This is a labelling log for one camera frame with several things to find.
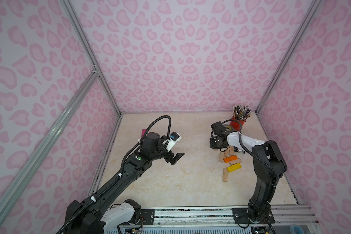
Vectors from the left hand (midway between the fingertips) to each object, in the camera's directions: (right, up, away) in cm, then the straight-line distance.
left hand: (181, 147), depth 75 cm
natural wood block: (+35, -11, +16) cm, 40 cm away
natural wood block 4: (+28, -2, +7) cm, 29 cm away
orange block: (+30, -10, +18) cm, 36 cm away
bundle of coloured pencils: (+41, +20, +23) cm, 51 cm away
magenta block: (-28, +6, +35) cm, 45 cm away
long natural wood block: (+26, -18, +11) cm, 33 cm away
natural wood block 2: (+26, -9, +20) cm, 34 cm away
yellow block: (+32, -14, +14) cm, 38 cm away
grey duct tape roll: (+36, +9, +35) cm, 51 cm away
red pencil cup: (+42, +12, +39) cm, 59 cm away
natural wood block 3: (+30, -6, +20) cm, 37 cm away
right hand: (+21, -1, +23) cm, 32 cm away
